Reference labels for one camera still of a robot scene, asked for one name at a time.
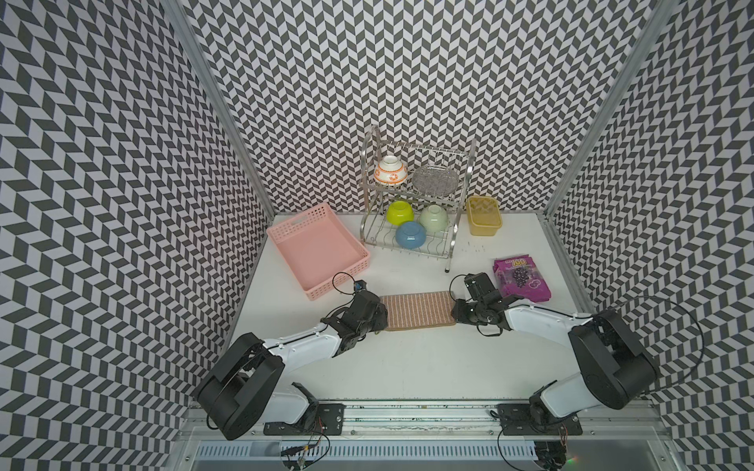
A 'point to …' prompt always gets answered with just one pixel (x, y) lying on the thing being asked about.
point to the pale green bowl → (434, 218)
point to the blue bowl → (410, 235)
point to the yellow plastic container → (484, 215)
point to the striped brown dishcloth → (419, 310)
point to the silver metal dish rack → (413, 195)
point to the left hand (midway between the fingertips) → (379, 315)
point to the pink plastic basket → (318, 249)
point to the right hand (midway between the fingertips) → (455, 317)
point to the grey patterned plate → (435, 181)
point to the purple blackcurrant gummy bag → (518, 277)
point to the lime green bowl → (400, 212)
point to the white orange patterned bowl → (390, 171)
